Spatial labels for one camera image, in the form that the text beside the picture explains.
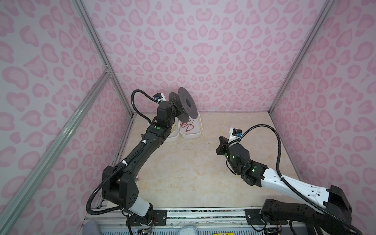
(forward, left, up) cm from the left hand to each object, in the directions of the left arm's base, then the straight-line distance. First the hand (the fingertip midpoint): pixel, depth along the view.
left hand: (176, 100), depth 78 cm
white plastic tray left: (+4, +5, -33) cm, 34 cm away
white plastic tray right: (+8, -8, -35) cm, 37 cm away
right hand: (-18, -21, -9) cm, 29 cm away
